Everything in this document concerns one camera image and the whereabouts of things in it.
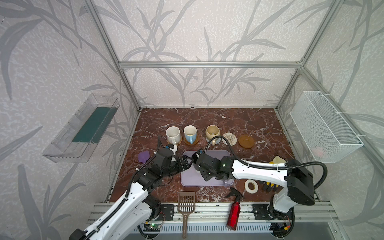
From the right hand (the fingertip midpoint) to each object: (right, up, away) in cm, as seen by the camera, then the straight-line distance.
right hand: (203, 165), depth 81 cm
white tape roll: (+27, -14, -1) cm, 30 cm away
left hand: (-6, +5, -5) cm, 10 cm away
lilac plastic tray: (-5, -8, +4) cm, 11 cm away
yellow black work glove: (+36, -12, 0) cm, 38 cm away
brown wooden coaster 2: (+30, +10, +21) cm, 38 cm away
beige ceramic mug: (+6, +17, +20) cm, 27 cm away
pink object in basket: (+56, +9, -8) cm, 57 cm away
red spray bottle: (+15, -20, -10) cm, 27 cm away
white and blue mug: (-9, +16, +17) cm, 25 cm away
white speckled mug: (-20, +16, +18) cm, 31 cm away
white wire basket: (+51, +18, -20) cm, 58 cm away
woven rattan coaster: (-15, +11, +20) cm, 28 cm away
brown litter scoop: (-9, -20, -4) cm, 22 cm away
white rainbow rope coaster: (+19, +12, +21) cm, 31 cm away
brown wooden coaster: (-5, +11, +18) cm, 22 cm away
